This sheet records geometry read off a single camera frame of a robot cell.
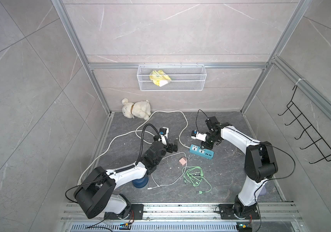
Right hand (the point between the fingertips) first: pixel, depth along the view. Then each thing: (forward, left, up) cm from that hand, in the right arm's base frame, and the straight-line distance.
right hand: (204, 143), depth 94 cm
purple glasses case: (-29, -28, -4) cm, 41 cm away
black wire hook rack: (-23, -42, +27) cm, 55 cm away
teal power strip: (-6, 0, -3) cm, 7 cm away
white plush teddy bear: (+29, +46, +4) cm, 55 cm away
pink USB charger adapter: (-11, +15, -4) cm, 19 cm away
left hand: (-2, +22, +14) cm, 26 cm away
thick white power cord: (+15, +48, -4) cm, 51 cm away
